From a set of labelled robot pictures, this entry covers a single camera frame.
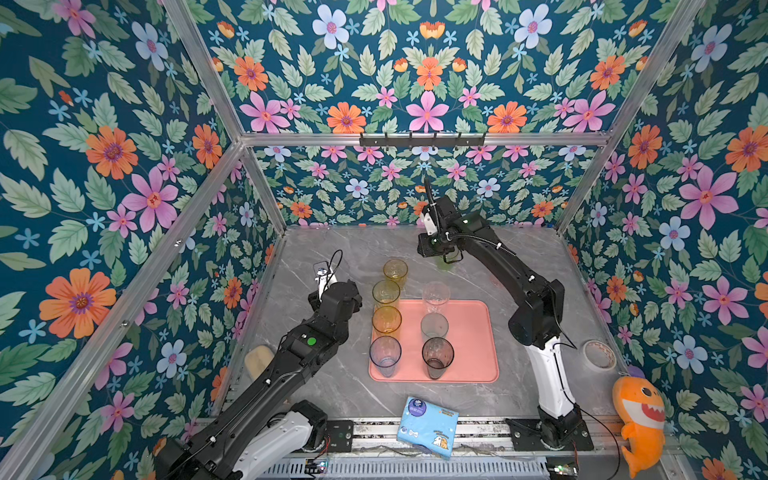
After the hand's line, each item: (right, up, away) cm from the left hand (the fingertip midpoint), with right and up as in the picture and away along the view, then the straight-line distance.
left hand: (344, 278), depth 75 cm
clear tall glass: (+25, -7, +20) cm, 33 cm away
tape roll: (+74, -24, +13) cm, 79 cm away
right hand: (+21, +9, +15) cm, 27 cm away
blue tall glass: (+10, -20, +2) cm, 22 cm away
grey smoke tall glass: (+23, -18, -3) cm, 30 cm away
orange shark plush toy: (+72, -31, -5) cm, 79 cm away
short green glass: (+29, +3, +33) cm, 44 cm away
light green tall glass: (+10, -5, +15) cm, 18 cm away
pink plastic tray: (+37, -18, +18) cm, 45 cm away
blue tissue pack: (+21, -35, -5) cm, 41 cm away
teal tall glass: (+24, -15, +11) cm, 30 cm away
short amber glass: (+12, +1, +24) cm, 27 cm away
